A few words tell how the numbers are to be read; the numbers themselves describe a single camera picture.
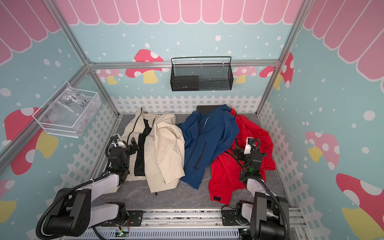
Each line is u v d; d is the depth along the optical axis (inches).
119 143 29.3
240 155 30.7
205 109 45.7
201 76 36.2
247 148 30.0
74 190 18.0
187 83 34.6
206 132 37.9
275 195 17.4
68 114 28.5
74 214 16.6
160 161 32.8
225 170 32.5
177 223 29.2
